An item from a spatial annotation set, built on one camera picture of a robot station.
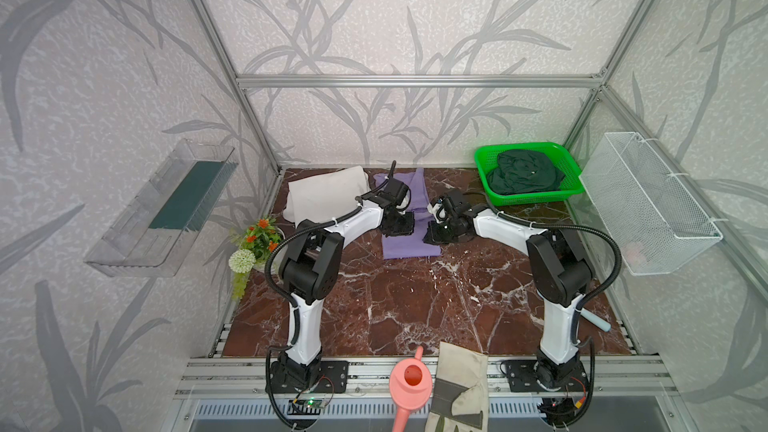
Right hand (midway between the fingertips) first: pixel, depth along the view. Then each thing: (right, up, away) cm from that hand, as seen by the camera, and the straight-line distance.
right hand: (425, 230), depth 96 cm
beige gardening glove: (+6, -36, -26) cm, 45 cm away
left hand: (-4, +3, 0) cm, 5 cm away
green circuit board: (-31, -40, -24) cm, 56 cm away
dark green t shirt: (+37, +20, +13) cm, 44 cm away
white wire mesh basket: (+45, +5, -34) cm, 57 cm away
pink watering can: (-6, -30, -33) cm, 45 cm away
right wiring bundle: (+33, -42, -23) cm, 58 cm away
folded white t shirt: (-36, +11, +15) cm, 41 cm away
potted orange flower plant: (-48, -2, -13) cm, 50 cm away
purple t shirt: (-4, -5, -2) cm, 7 cm away
